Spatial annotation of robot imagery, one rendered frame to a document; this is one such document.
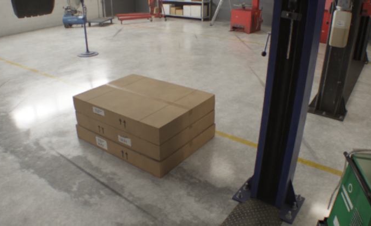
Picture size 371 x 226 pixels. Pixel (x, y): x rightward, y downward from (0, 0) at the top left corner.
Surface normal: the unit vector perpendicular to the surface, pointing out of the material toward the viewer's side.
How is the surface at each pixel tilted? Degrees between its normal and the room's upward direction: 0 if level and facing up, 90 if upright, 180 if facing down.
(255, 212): 0
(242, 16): 90
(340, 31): 90
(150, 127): 87
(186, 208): 0
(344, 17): 90
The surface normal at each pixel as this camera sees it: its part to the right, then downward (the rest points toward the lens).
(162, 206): 0.00, -0.90
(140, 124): -0.58, 0.35
